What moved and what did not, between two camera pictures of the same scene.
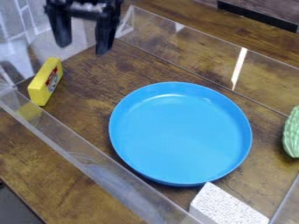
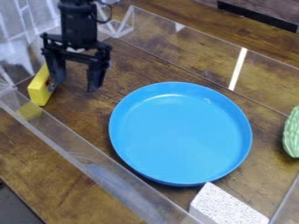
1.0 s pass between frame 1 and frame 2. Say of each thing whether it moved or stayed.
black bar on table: stayed
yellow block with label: stayed
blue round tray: stayed
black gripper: moved
